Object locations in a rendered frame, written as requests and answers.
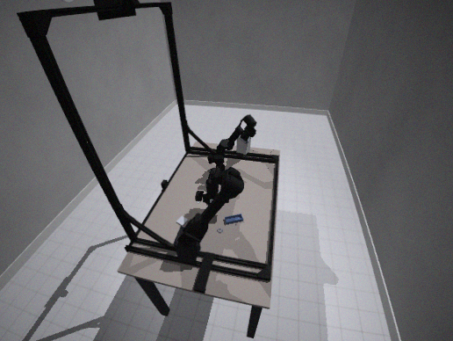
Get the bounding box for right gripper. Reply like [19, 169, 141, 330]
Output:
[195, 190, 218, 206]

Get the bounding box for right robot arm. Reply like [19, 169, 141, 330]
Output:
[177, 167, 244, 249]

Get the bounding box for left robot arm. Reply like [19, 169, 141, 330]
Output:
[208, 114, 256, 163]

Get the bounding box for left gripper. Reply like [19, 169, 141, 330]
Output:
[213, 151, 225, 171]

